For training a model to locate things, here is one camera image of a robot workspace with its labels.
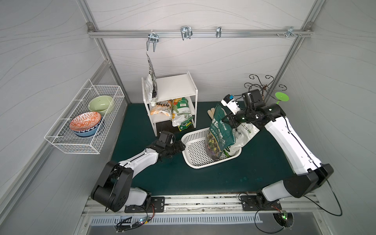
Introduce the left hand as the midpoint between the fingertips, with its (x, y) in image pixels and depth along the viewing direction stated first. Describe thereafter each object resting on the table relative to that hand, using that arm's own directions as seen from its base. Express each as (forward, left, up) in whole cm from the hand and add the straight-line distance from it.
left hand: (182, 148), depth 88 cm
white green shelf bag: (+18, +1, +14) cm, 23 cm away
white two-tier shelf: (+25, +8, +26) cm, 37 cm away
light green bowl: (+10, +41, +28) cm, 51 cm away
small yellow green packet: (+19, -1, -2) cm, 19 cm away
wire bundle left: (-38, +27, -7) cm, 47 cm away
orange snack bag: (+17, +10, +19) cm, 27 cm away
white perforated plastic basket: (+1, -7, -6) cm, 9 cm away
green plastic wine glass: (+19, -55, +26) cm, 64 cm away
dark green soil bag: (-2, -20, +18) cm, 27 cm away
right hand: (+6, -22, +23) cm, 33 cm away
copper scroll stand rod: (+28, -49, +25) cm, 62 cm away
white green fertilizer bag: (+3, -34, +12) cm, 36 cm away
